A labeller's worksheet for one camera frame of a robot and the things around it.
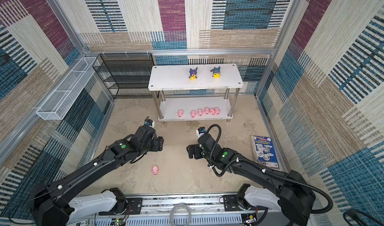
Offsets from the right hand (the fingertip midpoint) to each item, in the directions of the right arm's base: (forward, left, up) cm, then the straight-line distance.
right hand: (195, 149), depth 81 cm
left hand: (+4, +19, +6) cm, 20 cm away
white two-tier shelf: (+55, -2, -10) cm, 56 cm away
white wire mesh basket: (+24, +64, +23) cm, 72 cm away
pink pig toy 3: (+27, -4, -2) cm, 27 cm away
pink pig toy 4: (+29, -9, -3) cm, 30 cm away
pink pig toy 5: (+27, -12, -2) cm, 30 cm away
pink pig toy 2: (+26, 0, -3) cm, 26 cm away
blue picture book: (+1, -40, -8) cm, 41 cm away
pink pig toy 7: (-7, +22, -9) cm, 25 cm away
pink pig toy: (+28, +9, -3) cm, 29 cm away
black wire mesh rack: (+55, +47, +9) cm, 73 cm away
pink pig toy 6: (+27, -15, -2) cm, 32 cm away
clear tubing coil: (-25, +9, -6) cm, 27 cm away
